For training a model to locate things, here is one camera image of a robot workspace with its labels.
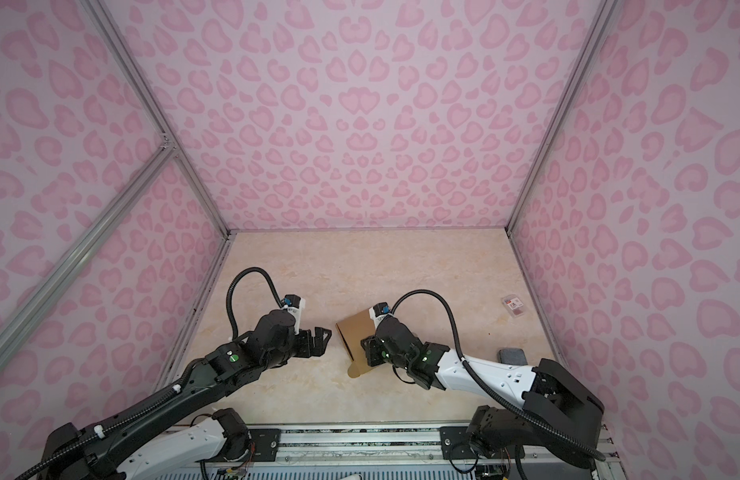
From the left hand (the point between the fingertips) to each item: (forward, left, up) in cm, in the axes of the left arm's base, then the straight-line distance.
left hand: (320, 329), depth 78 cm
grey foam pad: (-4, -52, -11) cm, 53 cm away
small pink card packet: (+13, -58, -12) cm, 60 cm away
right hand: (-2, -11, -4) cm, 12 cm away
